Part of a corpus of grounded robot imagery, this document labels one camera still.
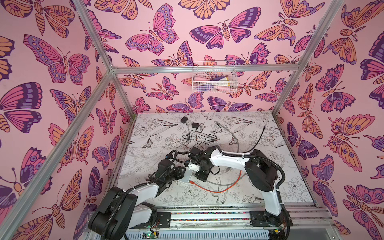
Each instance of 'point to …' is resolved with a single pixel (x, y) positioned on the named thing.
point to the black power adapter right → (195, 125)
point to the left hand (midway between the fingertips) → (185, 168)
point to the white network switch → (187, 176)
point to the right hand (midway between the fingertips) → (200, 176)
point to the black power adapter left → (184, 119)
